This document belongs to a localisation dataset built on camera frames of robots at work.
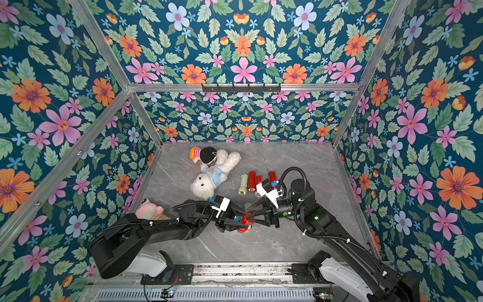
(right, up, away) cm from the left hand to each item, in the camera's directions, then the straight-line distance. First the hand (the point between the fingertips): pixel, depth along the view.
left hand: (247, 223), depth 61 cm
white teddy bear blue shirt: (-23, +9, +30) cm, 39 cm away
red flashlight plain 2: (+12, +12, +40) cm, 43 cm away
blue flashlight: (-4, 0, +3) cm, 5 cm away
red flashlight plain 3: (-1, +1, -3) cm, 3 cm away
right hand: (+1, +4, 0) cm, 4 cm away
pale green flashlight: (-4, +6, +34) cm, 34 cm away
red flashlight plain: (+1, +8, +38) cm, 39 cm away
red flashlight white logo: (+4, +10, +38) cm, 39 cm away
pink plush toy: (-46, -2, +22) cm, 51 cm away
